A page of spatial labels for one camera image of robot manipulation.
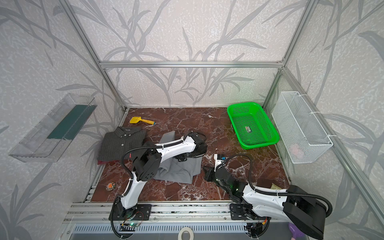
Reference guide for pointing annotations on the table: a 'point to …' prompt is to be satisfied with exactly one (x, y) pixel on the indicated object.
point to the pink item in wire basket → (295, 149)
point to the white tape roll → (186, 229)
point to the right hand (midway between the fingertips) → (202, 162)
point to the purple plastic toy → (296, 233)
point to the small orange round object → (110, 186)
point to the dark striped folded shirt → (112, 145)
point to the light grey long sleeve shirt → (172, 170)
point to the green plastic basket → (251, 126)
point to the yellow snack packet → (274, 187)
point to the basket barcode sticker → (248, 129)
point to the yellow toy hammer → (136, 119)
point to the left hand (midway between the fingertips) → (172, 151)
